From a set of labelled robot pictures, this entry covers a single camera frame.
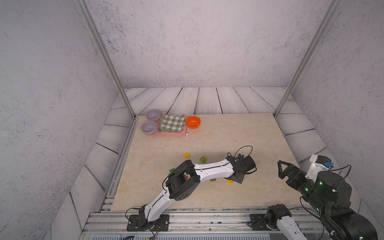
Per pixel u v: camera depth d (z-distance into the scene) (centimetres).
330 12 72
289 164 52
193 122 112
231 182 86
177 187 52
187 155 98
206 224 74
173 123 115
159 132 111
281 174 52
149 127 110
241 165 64
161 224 73
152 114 118
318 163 49
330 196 39
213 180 86
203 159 94
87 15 72
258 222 70
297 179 50
